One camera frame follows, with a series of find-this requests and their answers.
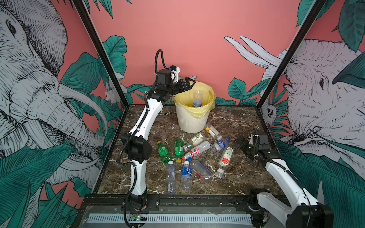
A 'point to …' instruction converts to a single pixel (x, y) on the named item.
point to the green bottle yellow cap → (163, 151)
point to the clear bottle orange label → (214, 132)
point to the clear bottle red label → (196, 150)
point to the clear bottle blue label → (197, 101)
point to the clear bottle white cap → (171, 177)
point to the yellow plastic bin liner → (184, 100)
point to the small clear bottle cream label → (197, 138)
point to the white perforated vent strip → (176, 218)
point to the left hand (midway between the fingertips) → (191, 79)
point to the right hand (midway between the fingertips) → (237, 142)
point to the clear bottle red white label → (225, 162)
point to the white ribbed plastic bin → (189, 124)
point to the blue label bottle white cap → (186, 173)
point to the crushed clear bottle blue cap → (201, 171)
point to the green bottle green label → (178, 149)
